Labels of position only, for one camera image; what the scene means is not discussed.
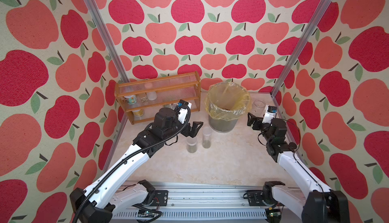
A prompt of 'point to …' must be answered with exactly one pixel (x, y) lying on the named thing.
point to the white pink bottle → (151, 95)
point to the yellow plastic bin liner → (226, 101)
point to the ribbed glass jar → (258, 107)
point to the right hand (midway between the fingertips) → (258, 117)
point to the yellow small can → (139, 112)
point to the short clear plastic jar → (192, 144)
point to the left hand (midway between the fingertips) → (196, 122)
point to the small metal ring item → (144, 99)
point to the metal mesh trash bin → (222, 126)
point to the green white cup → (131, 99)
